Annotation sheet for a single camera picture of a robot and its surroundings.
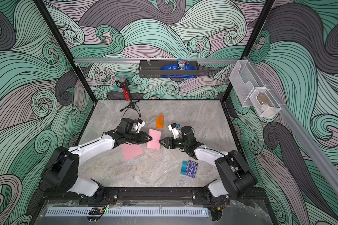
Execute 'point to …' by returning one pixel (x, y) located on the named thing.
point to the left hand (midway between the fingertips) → (151, 137)
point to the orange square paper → (159, 122)
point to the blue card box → (191, 168)
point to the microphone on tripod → (124, 82)
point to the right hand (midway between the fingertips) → (162, 141)
